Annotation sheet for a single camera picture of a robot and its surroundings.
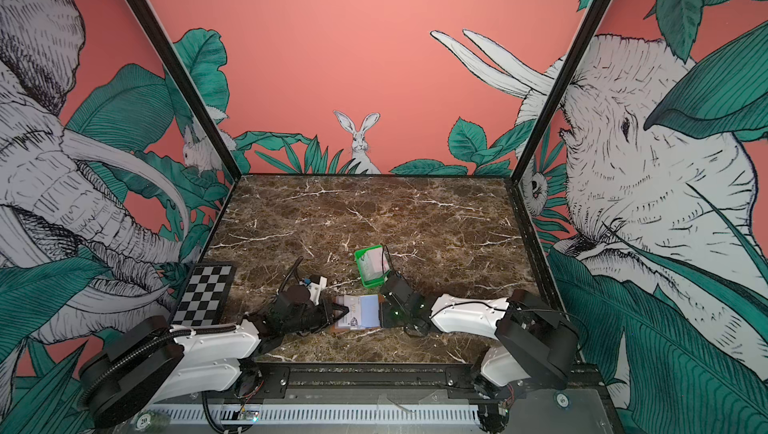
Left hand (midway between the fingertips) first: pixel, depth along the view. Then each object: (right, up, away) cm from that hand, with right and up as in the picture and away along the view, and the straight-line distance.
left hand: (352, 309), depth 81 cm
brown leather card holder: (+3, -3, +4) cm, 6 cm away
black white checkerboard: (-44, +3, +5) cm, 44 cm away
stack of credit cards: (+5, +11, +11) cm, 16 cm away
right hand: (+7, -3, +2) cm, 7 cm away
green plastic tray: (+5, +5, +8) cm, 11 cm away
